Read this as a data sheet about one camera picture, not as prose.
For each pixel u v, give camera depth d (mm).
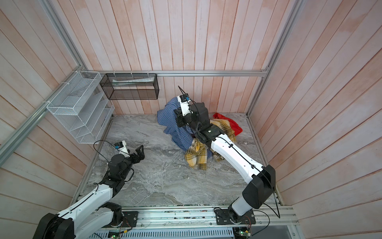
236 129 1103
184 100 598
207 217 761
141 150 780
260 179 410
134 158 746
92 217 546
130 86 1060
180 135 816
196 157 879
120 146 707
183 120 636
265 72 928
